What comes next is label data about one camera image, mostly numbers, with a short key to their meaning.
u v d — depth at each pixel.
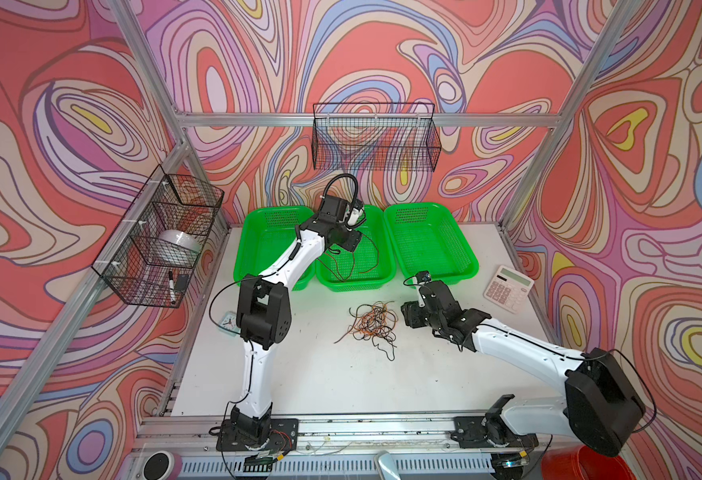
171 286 0.72
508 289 0.99
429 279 0.75
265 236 1.16
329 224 0.74
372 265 1.07
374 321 0.91
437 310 0.65
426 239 1.15
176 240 0.72
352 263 1.08
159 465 0.65
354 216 0.86
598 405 0.41
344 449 0.72
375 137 0.96
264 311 0.54
